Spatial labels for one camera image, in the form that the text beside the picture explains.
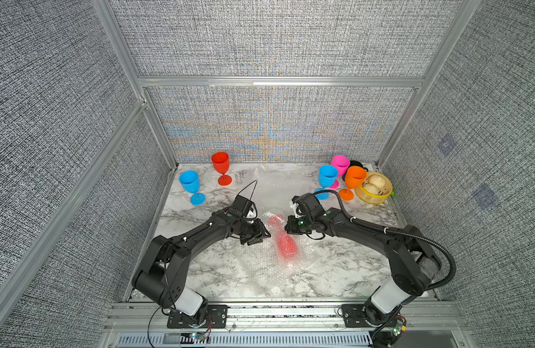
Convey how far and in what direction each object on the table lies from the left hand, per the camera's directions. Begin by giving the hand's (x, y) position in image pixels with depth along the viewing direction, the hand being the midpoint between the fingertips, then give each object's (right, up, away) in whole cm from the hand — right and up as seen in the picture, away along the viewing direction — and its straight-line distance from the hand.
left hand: (271, 235), depth 84 cm
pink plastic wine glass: (+34, +30, +19) cm, 49 cm away
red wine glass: (+6, -3, -2) cm, 7 cm away
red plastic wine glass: (-23, +30, +17) cm, 42 cm away
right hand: (+5, +5, +3) cm, 7 cm away
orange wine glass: (+36, +23, +10) cm, 44 cm away
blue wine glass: (-34, +20, +8) cm, 41 cm away
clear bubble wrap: (-4, -14, 0) cm, 15 cm away
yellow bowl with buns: (+50, +17, +19) cm, 56 cm away
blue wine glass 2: (+25, +24, +12) cm, 36 cm away
